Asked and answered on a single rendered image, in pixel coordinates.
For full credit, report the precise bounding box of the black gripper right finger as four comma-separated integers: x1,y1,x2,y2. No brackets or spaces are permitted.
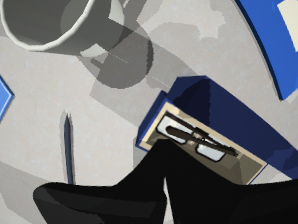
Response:
164,139,298,224

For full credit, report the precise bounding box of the white mug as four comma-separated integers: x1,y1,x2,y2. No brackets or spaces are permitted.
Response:
0,0,124,57

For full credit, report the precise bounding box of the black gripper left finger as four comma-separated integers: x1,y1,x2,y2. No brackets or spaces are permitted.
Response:
33,139,167,224

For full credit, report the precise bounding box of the blue notebook with white label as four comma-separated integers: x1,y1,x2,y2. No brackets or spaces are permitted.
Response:
235,0,298,101

